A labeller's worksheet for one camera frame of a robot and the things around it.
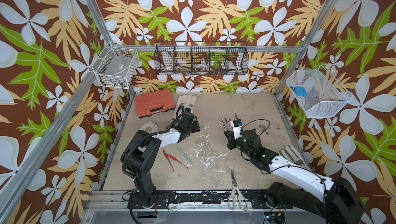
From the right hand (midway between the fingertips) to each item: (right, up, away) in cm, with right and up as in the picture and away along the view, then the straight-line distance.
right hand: (224, 131), depth 81 cm
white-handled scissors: (+3, -34, -7) cm, 35 cm away
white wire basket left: (-61, +36, +5) cm, 71 cm away
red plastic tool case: (-45, +17, +26) cm, 55 cm away
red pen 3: (+1, +5, -10) cm, 11 cm away
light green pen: (-22, -15, +7) cm, 27 cm away
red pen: (-32, -16, +7) cm, 37 cm away
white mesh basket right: (+51, +21, +1) cm, 56 cm away
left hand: (-13, +4, +14) cm, 20 cm away
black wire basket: (-12, +45, +17) cm, 49 cm away
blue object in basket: (+44, +22, +5) cm, 50 cm away
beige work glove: (-23, +18, +33) cm, 44 cm away
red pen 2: (-26, -17, +5) cm, 32 cm away
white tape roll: (-46, +1, +21) cm, 50 cm away
